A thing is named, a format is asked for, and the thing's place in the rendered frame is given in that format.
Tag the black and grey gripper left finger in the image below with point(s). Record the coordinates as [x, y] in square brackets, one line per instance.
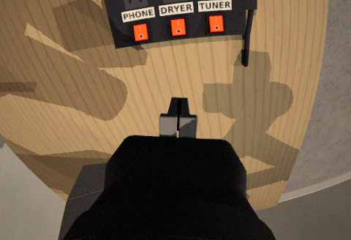
[168, 122]

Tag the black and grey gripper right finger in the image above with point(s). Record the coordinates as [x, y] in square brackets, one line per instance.
[187, 124]

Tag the black power strip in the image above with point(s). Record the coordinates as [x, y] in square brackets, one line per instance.
[139, 22]

